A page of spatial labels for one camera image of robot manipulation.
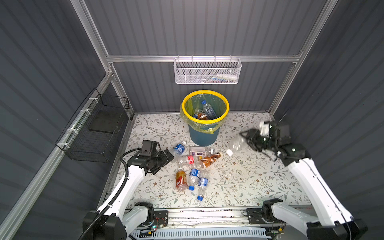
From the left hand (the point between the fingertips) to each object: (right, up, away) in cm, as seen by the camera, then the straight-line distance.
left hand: (168, 160), depth 82 cm
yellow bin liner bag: (+14, +32, +15) cm, 38 cm away
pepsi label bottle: (+24, +29, +14) cm, 40 cm away
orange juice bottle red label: (+7, -10, -2) cm, 13 cm away
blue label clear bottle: (+5, +5, +12) cm, 14 cm away
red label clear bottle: (+12, -2, +7) cm, 14 cm away
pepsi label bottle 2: (+14, -10, 0) cm, 17 cm away
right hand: (+38, +14, -10) cm, 42 cm away
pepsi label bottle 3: (+19, -12, -2) cm, 23 cm away
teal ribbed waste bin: (+19, +11, +23) cm, 32 cm away
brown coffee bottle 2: (+21, -2, +7) cm, 22 cm away
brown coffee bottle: (+20, +25, +11) cm, 33 cm away
